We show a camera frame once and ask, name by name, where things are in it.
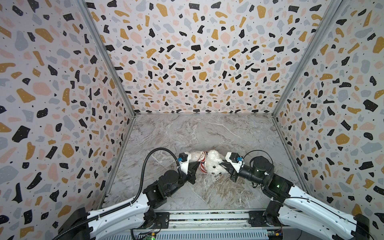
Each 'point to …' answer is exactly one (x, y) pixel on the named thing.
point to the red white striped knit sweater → (202, 159)
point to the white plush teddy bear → (212, 165)
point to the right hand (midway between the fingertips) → (220, 160)
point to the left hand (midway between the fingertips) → (201, 160)
